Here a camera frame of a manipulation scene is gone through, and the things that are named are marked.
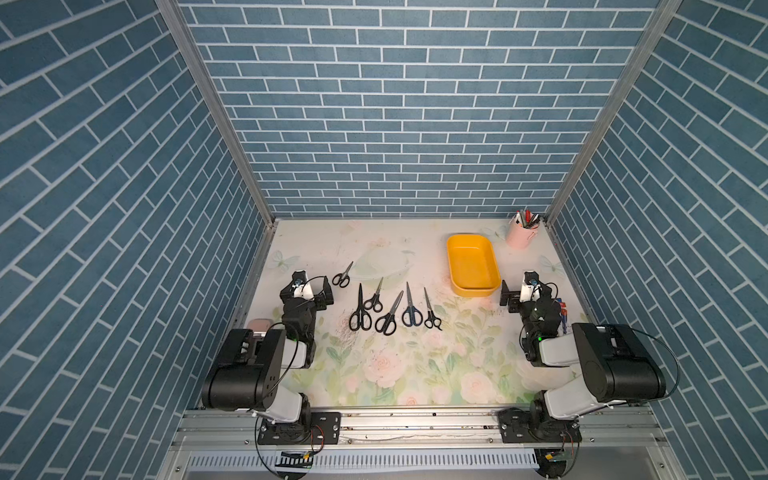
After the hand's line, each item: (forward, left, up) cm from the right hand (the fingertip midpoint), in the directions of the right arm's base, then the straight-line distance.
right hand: (524, 281), depth 91 cm
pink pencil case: (-15, +82, -11) cm, 84 cm away
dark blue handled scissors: (-10, +34, -9) cm, 36 cm away
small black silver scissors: (-6, +47, -9) cm, 48 cm away
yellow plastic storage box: (+14, +13, -11) cm, 22 cm away
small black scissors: (+2, +59, -9) cm, 59 cm away
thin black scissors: (-10, +27, -10) cm, 31 cm away
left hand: (-5, +63, +2) cm, 64 cm away
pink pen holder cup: (+22, -3, -1) cm, 23 cm away
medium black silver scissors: (-13, +41, -9) cm, 44 cm away
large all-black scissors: (-12, +50, -10) cm, 52 cm away
